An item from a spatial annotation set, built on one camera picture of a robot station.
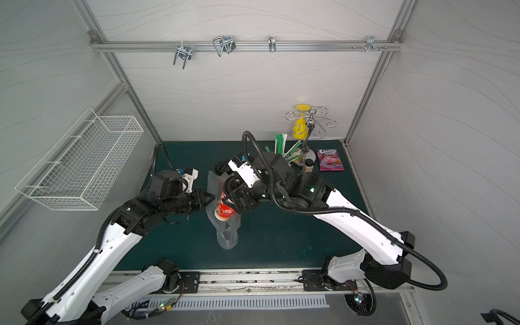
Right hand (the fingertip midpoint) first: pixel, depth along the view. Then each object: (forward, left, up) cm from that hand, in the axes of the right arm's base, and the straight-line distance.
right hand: (232, 192), depth 58 cm
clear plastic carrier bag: (0, +7, -34) cm, 35 cm away
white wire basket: (+6, +55, -2) cm, 55 cm away
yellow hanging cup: (+61, -27, -28) cm, 72 cm away
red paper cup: (+22, +11, -18) cm, 31 cm away
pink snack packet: (+42, -42, -34) cm, 68 cm away
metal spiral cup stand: (+43, -29, -8) cm, 53 cm away
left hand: (+3, +9, -9) cm, 13 cm away
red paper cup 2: (-3, +3, -6) cm, 7 cm away
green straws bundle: (+37, -20, -23) cm, 48 cm away
